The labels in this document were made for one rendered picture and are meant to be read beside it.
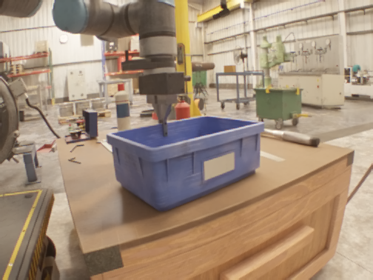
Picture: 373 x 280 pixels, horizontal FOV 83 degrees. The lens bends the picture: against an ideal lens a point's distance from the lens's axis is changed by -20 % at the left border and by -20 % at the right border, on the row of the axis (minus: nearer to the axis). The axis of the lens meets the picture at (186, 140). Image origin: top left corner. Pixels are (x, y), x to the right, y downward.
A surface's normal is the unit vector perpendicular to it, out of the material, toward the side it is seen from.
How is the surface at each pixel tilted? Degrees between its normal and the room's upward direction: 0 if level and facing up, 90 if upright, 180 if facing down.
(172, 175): 90
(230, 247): 90
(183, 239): 90
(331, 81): 90
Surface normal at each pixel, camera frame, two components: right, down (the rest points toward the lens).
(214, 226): 0.51, 0.17
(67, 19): -0.37, 0.32
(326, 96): 0.24, 0.21
